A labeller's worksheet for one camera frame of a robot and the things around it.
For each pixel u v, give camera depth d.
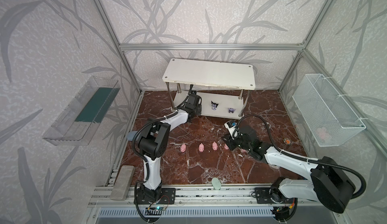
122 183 0.75
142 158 0.53
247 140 0.65
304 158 0.49
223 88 0.77
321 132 0.74
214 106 0.97
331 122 0.61
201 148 0.89
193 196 0.75
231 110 0.97
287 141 0.93
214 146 0.89
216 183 0.76
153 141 0.52
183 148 0.89
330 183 0.41
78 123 0.65
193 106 0.77
